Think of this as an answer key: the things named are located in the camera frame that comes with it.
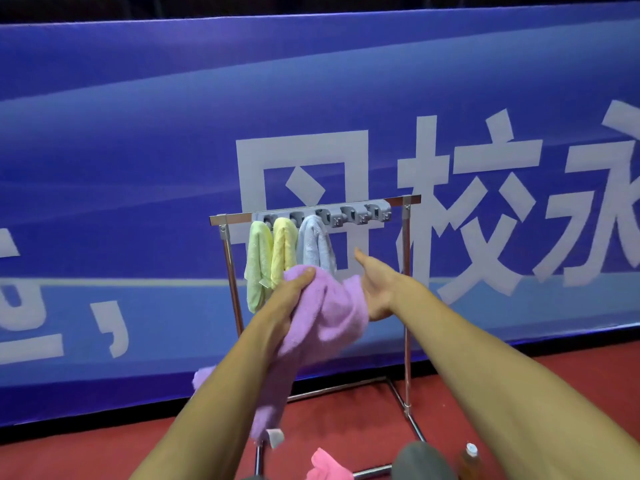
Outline chrome metal rack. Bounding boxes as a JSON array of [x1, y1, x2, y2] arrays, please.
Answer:
[[209, 194, 426, 480]]

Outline person's left hand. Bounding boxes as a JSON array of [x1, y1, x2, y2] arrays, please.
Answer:
[[262, 266, 317, 341]]

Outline blue printed banner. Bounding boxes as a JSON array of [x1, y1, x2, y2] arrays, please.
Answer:
[[0, 2, 640, 428]]

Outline pink towel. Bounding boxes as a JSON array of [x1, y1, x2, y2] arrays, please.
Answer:
[[305, 447, 353, 480]]

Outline light green towel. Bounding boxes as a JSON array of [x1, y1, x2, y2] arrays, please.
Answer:
[[243, 220, 275, 315]]

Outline person's right forearm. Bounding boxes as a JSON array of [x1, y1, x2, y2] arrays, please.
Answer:
[[389, 274, 640, 480]]

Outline purple towel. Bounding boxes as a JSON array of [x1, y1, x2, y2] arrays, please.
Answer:
[[192, 264, 371, 449]]

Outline yellow towel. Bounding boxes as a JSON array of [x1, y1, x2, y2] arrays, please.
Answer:
[[269, 217, 299, 289]]

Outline person's left forearm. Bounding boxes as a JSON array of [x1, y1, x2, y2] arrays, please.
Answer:
[[129, 314, 296, 480]]

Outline grey plastic hook rail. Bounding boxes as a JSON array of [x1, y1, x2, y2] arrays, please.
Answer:
[[252, 198, 392, 229]]

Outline grey trousers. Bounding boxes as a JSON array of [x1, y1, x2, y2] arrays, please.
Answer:
[[239, 441, 459, 480]]

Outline bottle of amber liquid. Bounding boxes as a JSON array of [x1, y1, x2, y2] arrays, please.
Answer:
[[459, 443, 483, 480]]

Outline person's right hand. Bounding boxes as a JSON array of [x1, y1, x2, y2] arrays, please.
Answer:
[[353, 247, 401, 323]]

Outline light blue towel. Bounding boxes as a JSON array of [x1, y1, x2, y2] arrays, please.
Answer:
[[295, 214, 337, 278]]

